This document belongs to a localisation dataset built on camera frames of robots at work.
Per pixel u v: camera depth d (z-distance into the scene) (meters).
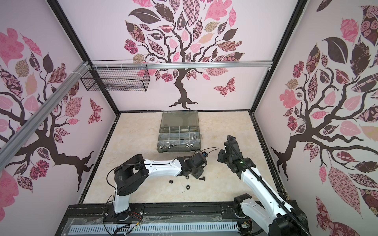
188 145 0.98
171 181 0.83
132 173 0.53
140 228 0.70
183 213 0.75
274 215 0.40
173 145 0.98
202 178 0.83
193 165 0.68
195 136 1.01
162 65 0.93
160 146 0.97
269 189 0.46
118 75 0.95
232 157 0.61
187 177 0.85
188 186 0.82
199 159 0.69
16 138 0.52
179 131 1.01
